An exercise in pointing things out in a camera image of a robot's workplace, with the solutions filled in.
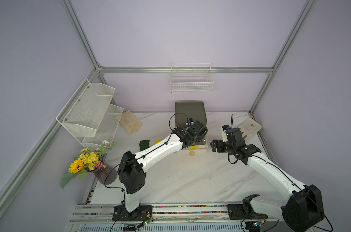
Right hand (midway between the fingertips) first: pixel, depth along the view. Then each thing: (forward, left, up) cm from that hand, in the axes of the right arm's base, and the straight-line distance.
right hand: (218, 145), depth 85 cm
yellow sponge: (+2, +14, -5) cm, 15 cm away
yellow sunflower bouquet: (-14, +66, +13) cm, 69 cm away
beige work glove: (+31, +63, -12) cm, 71 cm away
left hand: (+1, +15, +5) cm, 15 cm away
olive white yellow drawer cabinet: (+23, +19, +8) cm, 31 cm away
